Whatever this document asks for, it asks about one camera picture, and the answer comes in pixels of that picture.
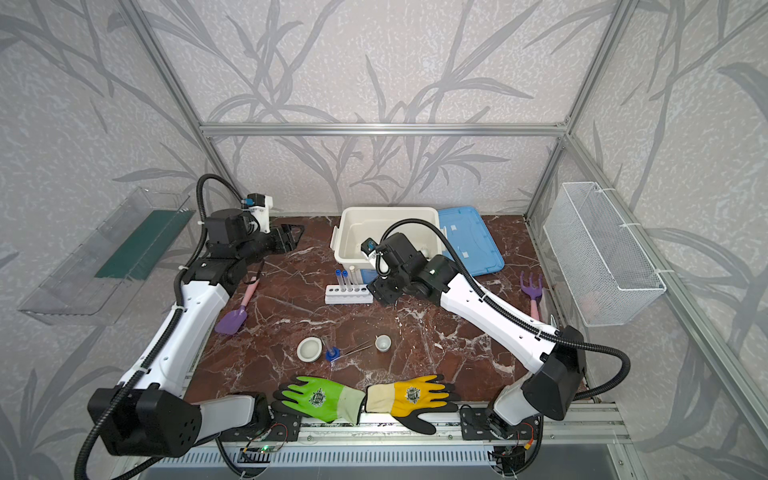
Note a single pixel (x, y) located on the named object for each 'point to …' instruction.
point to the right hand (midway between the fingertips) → (384, 266)
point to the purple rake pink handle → (533, 293)
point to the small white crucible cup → (382, 342)
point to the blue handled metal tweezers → (334, 353)
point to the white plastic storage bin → (358, 224)
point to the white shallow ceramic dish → (309, 349)
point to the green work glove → (314, 397)
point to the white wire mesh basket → (608, 273)
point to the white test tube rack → (334, 295)
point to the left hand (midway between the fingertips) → (301, 217)
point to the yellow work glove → (408, 400)
